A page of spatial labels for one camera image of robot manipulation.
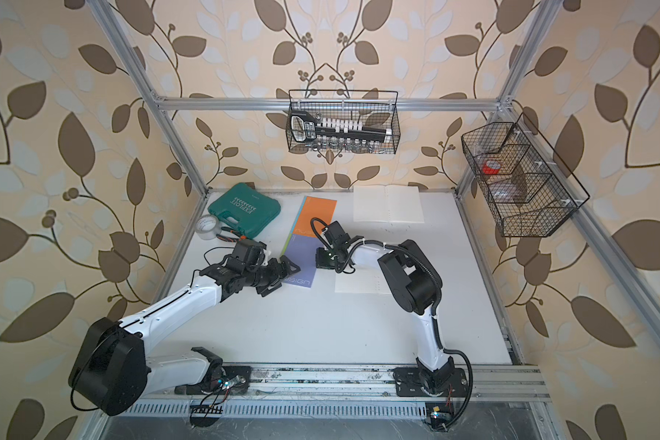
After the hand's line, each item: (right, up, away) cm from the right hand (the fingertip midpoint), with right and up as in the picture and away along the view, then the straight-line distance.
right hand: (318, 263), depth 99 cm
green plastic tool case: (-30, +20, +10) cm, 37 cm away
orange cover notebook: (-4, +21, +17) cm, 28 cm away
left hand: (-7, 0, -16) cm, 17 cm away
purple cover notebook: (-6, +5, +4) cm, 9 cm away
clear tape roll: (-45, +13, +9) cm, 47 cm away
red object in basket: (+53, +32, -18) cm, 65 cm away
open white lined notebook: (+29, +23, +19) cm, 41 cm away
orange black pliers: (-34, +9, +6) cm, 35 cm away
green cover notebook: (+18, -4, -4) cm, 19 cm away
